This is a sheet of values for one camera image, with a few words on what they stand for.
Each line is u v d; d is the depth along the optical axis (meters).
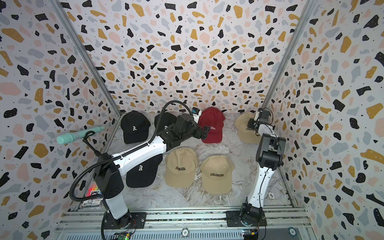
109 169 0.44
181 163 0.87
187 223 0.73
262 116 0.86
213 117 1.09
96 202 0.77
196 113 0.70
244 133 1.09
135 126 1.03
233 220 0.73
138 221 0.73
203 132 0.73
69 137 0.64
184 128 0.62
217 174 0.84
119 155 0.47
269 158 0.61
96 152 0.82
